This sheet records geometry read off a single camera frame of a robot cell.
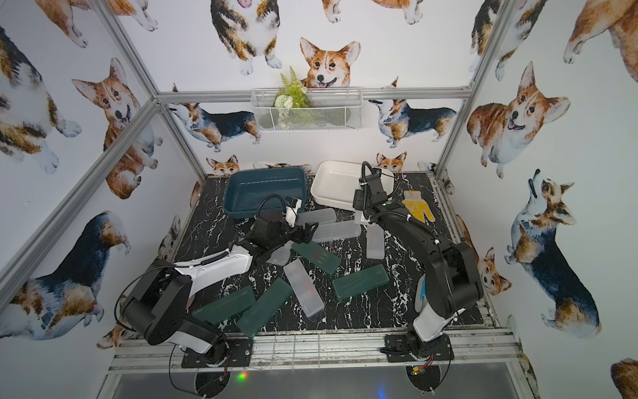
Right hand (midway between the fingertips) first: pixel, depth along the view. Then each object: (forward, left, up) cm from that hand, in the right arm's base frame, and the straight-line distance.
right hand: (361, 193), depth 89 cm
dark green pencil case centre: (-15, +16, -17) cm, 28 cm away
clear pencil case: (+4, +17, -19) cm, 25 cm away
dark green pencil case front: (-34, +34, -18) cm, 51 cm away
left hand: (-8, +17, -2) cm, 19 cm away
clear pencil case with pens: (-28, +21, -16) cm, 38 cm away
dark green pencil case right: (-26, +2, -18) cm, 31 cm away
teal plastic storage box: (+18, +52, -17) cm, 58 cm away
